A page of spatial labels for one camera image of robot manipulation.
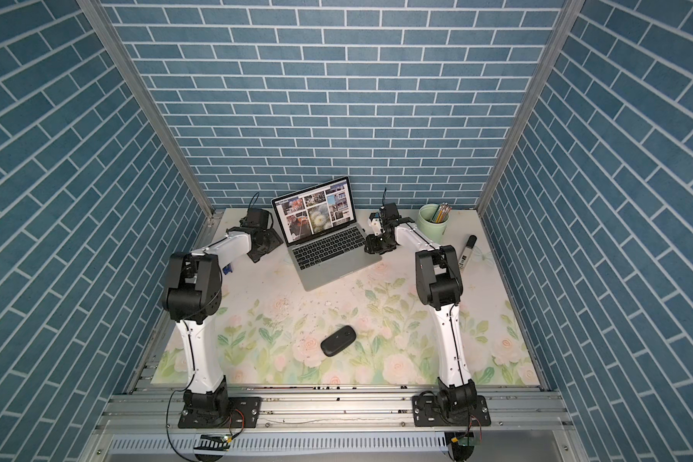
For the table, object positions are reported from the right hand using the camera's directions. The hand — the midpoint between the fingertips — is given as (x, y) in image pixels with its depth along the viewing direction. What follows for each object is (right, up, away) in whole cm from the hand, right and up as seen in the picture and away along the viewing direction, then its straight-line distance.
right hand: (372, 247), depth 108 cm
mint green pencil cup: (+21, +6, -9) cm, 24 cm away
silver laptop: (-21, +8, +1) cm, 22 cm away
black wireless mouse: (-11, -26, -24) cm, 37 cm away
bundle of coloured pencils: (+24, +13, -9) cm, 29 cm away
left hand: (-35, +2, -3) cm, 35 cm away
